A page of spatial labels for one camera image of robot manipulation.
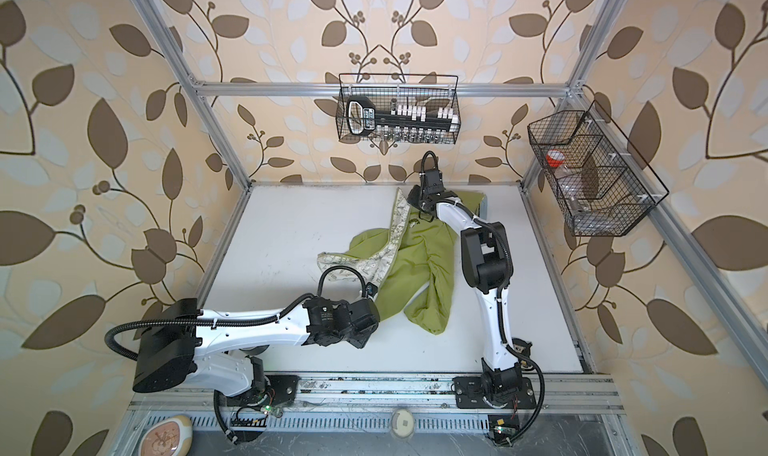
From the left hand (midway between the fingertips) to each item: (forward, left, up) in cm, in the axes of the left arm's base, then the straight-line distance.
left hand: (367, 325), depth 80 cm
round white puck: (-22, -10, +6) cm, 24 cm away
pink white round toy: (-25, +43, -3) cm, 50 cm away
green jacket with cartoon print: (+26, -14, -1) cm, 29 cm away
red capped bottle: (+38, -50, +28) cm, 68 cm away
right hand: (+45, -13, +3) cm, 46 cm away
